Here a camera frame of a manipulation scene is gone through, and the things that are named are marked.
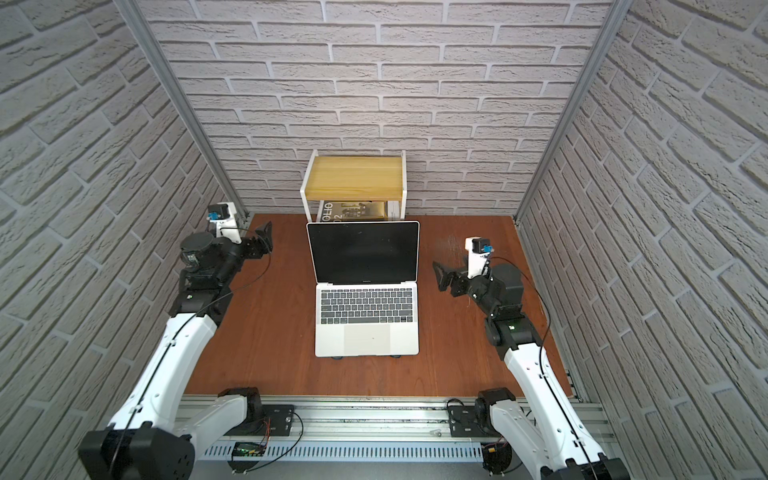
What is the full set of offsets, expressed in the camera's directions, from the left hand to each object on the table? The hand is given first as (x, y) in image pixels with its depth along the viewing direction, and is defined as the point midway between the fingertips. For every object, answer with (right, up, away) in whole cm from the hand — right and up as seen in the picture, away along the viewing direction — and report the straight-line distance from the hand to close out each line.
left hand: (249, 215), depth 72 cm
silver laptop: (+28, -24, +13) cm, 39 cm away
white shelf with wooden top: (+25, +12, +14) cm, 31 cm away
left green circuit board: (0, -58, 0) cm, 58 cm away
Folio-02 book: (+20, +4, +23) cm, 31 cm away
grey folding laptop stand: (+20, -40, +12) cm, 46 cm away
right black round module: (+61, -58, -2) cm, 84 cm away
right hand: (+48, -11, +2) cm, 49 cm away
